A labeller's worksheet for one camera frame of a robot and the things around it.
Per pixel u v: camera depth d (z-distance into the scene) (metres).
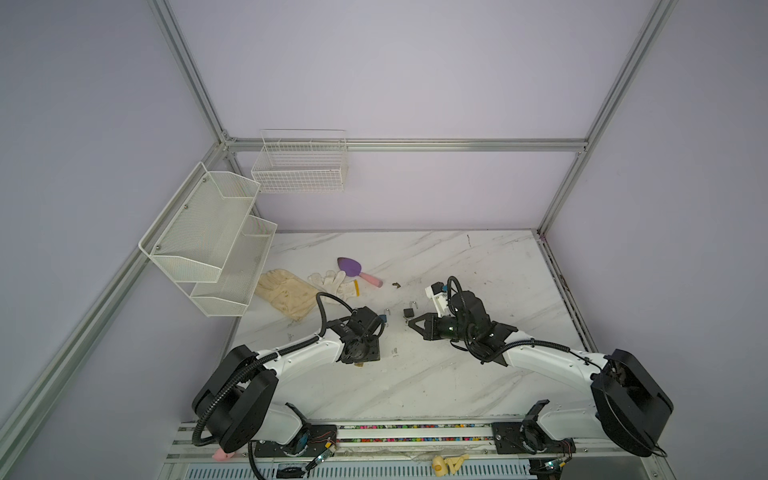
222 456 0.69
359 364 0.86
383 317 0.96
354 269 1.08
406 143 0.93
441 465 0.68
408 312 0.96
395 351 0.88
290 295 1.02
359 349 0.64
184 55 0.73
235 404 0.42
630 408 0.42
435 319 0.72
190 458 0.73
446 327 0.71
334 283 1.04
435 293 0.76
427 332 0.76
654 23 0.69
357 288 1.04
